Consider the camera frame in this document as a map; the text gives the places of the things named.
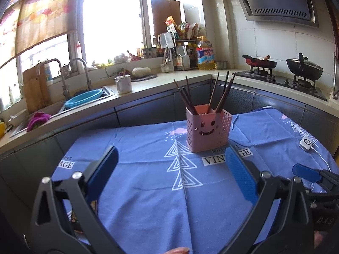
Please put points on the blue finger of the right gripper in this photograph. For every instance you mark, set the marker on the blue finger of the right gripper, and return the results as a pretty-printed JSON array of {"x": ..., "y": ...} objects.
[{"x": 307, "y": 173}]

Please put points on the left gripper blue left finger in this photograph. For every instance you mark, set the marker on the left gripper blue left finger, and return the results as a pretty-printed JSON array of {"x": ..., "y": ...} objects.
[{"x": 98, "y": 173}]

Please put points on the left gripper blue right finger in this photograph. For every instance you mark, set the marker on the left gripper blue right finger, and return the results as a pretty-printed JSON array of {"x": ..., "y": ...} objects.
[{"x": 241, "y": 173}]

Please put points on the pink perforated utensil holder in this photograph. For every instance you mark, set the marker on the pink perforated utensil holder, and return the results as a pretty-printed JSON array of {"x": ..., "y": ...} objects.
[{"x": 207, "y": 131}]

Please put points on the brown chopstick bundle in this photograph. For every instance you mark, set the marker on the brown chopstick bundle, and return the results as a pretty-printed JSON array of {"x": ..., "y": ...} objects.
[
  {"x": 193, "y": 111},
  {"x": 188, "y": 92},
  {"x": 212, "y": 93},
  {"x": 187, "y": 99}
]

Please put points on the dark chopstick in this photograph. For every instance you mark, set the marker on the dark chopstick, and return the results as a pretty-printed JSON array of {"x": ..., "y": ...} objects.
[
  {"x": 228, "y": 94},
  {"x": 223, "y": 92}
]

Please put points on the reddish chopstick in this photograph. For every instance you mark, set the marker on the reddish chopstick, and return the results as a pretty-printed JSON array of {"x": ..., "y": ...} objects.
[{"x": 225, "y": 95}]

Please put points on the slanted brown chopstick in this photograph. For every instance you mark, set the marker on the slanted brown chopstick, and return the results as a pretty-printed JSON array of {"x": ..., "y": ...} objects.
[{"x": 184, "y": 96}]

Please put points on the right hand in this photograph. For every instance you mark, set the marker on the right hand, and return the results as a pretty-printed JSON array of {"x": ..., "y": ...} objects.
[{"x": 317, "y": 238}]

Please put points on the left hand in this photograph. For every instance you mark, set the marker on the left hand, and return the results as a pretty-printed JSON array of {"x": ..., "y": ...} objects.
[{"x": 179, "y": 250}]

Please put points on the white square device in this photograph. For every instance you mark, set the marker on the white square device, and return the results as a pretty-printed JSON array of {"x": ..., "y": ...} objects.
[{"x": 306, "y": 144}]

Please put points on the smartphone under gripper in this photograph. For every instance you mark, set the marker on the smartphone under gripper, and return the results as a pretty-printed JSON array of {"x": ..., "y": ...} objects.
[{"x": 76, "y": 224}]

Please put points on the blue patterned tablecloth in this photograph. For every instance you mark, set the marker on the blue patterned tablecloth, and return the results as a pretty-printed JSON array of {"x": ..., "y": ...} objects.
[{"x": 162, "y": 196}]

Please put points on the blue plastic basin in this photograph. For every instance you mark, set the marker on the blue plastic basin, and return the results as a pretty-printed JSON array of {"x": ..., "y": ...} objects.
[{"x": 83, "y": 98}]

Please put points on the magenta cloth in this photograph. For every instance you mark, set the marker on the magenta cloth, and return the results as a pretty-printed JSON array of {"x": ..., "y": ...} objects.
[{"x": 38, "y": 118}]

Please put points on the black gas stove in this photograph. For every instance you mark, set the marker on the black gas stove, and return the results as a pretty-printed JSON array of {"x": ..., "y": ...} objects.
[{"x": 296, "y": 83}]

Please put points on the left steel faucet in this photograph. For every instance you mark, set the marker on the left steel faucet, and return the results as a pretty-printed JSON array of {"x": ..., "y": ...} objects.
[{"x": 65, "y": 86}]

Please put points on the steel faucet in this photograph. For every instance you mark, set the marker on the steel faucet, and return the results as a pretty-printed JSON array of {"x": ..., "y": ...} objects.
[
  {"x": 65, "y": 86},
  {"x": 82, "y": 70}
]

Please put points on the right steel faucet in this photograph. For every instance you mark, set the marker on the right steel faucet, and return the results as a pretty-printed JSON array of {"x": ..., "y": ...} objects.
[{"x": 82, "y": 70}]

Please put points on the white mug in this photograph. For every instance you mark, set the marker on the white mug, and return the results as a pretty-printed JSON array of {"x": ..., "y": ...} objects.
[{"x": 123, "y": 84}]

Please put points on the wooden cutting board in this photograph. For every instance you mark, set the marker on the wooden cutting board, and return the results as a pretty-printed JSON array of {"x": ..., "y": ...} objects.
[{"x": 36, "y": 91}]

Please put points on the black wok with lid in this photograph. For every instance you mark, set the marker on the black wok with lid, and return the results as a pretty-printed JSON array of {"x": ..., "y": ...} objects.
[{"x": 302, "y": 67}]

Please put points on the red frying pan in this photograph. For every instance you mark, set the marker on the red frying pan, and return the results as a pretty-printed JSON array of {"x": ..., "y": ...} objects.
[{"x": 256, "y": 62}]

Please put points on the yellow cooking oil bottle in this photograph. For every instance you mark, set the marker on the yellow cooking oil bottle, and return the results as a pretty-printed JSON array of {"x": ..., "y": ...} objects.
[{"x": 205, "y": 54}]

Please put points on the white jug bottle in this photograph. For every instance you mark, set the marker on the white jug bottle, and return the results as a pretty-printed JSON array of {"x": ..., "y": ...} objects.
[{"x": 182, "y": 60}]

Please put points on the black spice rack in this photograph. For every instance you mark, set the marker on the black spice rack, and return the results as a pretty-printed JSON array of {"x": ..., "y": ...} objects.
[{"x": 190, "y": 48}]

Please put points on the steel range hood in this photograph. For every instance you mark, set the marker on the steel range hood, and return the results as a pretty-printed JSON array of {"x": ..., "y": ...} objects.
[{"x": 302, "y": 12}]

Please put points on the patterned roller blind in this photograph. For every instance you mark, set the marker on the patterned roller blind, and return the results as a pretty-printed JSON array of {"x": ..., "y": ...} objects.
[{"x": 27, "y": 23}]

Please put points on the brown cardboard panel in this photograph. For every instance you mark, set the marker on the brown cardboard panel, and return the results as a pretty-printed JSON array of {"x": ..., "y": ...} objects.
[{"x": 161, "y": 10}]

